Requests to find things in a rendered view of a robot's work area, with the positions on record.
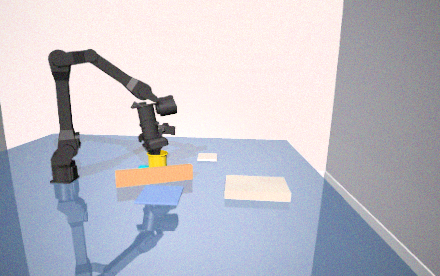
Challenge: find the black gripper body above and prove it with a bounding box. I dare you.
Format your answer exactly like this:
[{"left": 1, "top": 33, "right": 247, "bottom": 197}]
[{"left": 138, "top": 118, "right": 169, "bottom": 150}]

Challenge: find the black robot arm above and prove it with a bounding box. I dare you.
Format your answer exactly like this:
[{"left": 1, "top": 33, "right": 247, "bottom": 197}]
[{"left": 48, "top": 49, "right": 177, "bottom": 184}]

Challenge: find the cream flat rectangular block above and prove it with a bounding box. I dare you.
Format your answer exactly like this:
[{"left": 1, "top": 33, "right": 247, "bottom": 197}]
[{"left": 225, "top": 175, "right": 290, "bottom": 202}]

